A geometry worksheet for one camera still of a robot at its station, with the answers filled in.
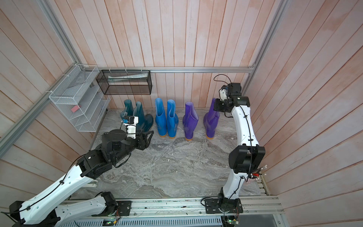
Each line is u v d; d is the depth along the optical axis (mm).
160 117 823
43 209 384
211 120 893
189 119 853
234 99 574
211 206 731
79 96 715
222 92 745
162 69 986
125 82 1042
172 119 823
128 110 849
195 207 752
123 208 738
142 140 548
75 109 817
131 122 528
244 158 483
